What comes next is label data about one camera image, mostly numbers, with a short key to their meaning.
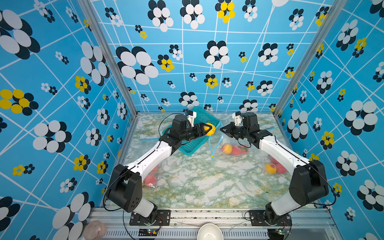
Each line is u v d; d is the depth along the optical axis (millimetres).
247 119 667
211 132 753
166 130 653
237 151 911
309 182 433
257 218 733
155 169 866
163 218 732
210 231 691
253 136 637
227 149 912
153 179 799
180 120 609
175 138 629
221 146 915
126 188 429
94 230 693
